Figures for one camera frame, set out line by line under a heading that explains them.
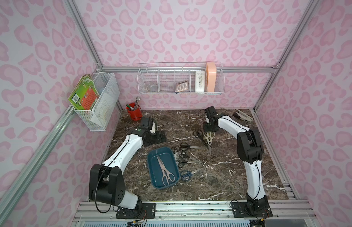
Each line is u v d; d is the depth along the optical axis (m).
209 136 1.03
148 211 0.74
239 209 0.73
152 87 0.93
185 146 0.97
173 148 0.97
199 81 0.93
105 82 0.82
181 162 0.90
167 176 0.84
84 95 0.72
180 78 0.99
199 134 1.04
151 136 0.72
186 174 0.86
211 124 0.79
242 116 1.13
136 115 1.11
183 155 0.93
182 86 0.94
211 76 0.83
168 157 0.91
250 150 0.58
